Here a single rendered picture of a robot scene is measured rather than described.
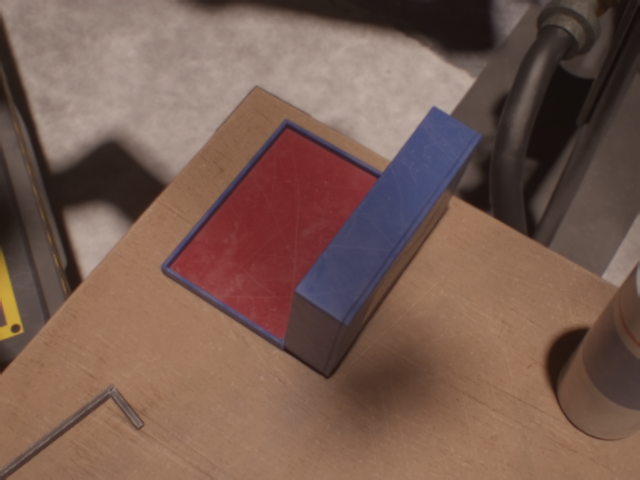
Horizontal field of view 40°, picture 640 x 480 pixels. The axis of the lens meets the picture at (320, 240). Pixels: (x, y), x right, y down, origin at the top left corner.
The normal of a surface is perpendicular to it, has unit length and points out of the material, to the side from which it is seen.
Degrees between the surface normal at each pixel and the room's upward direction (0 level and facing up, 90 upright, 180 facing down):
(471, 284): 0
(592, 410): 90
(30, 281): 0
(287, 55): 0
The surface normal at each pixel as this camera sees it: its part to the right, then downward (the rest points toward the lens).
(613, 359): -0.88, 0.42
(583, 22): -0.45, 0.66
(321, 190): 0.00, -0.47
